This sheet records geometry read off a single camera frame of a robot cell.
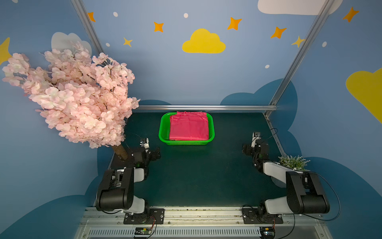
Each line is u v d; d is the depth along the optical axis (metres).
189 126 0.99
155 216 0.75
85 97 0.46
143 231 0.72
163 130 1.04
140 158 0.71
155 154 0.86
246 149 0.86
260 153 0.72
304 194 0.44
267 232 0.73
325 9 0.70
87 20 0.73
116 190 0.45
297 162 0.77
